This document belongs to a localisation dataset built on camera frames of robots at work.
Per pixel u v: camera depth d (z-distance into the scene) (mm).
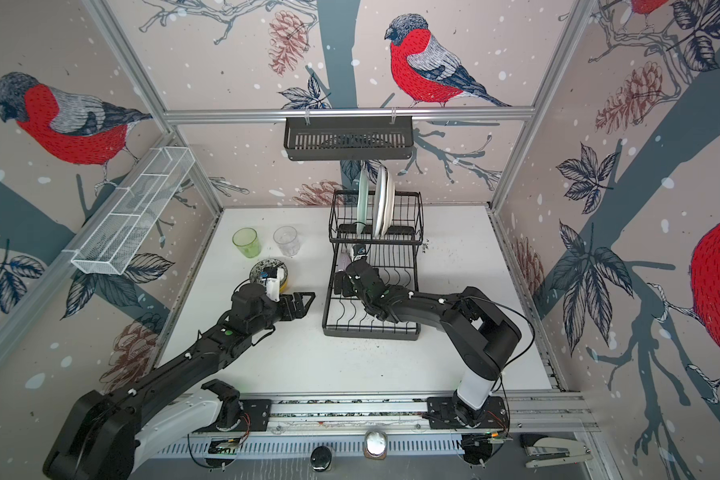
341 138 1069
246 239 1014
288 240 1072
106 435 393
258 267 947
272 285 759
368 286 684
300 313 744
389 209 761
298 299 756
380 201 727
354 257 814
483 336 461
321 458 600
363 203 757
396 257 1035
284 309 740
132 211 777
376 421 730
